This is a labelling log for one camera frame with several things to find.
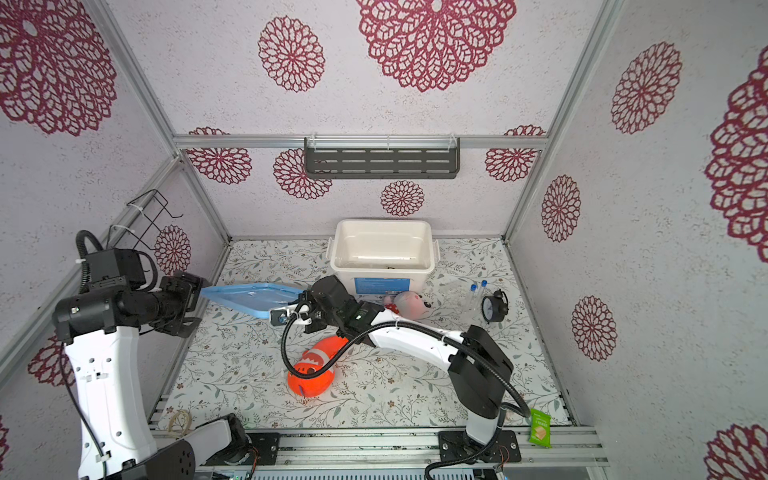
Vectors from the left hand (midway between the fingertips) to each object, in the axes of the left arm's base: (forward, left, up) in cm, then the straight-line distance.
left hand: (207, 301), depth 66 cm
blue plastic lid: (+10, -4, -14) cm, 18 cm away
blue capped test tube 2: (+19, -70, -29) cm, 78 cm away
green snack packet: (-21, -79, -29) cm, 87 cm away
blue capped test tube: (+15, -69, -15) cm, 72 cm away
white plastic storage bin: (+42, -39, -34) cm, 66 cm away
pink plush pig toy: (+13, -47, -23) cm, 54 cm away
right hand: (+7, -17, -6) cm, 19 cm away
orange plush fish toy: (-5, -20, -21) cm, 30 cm away
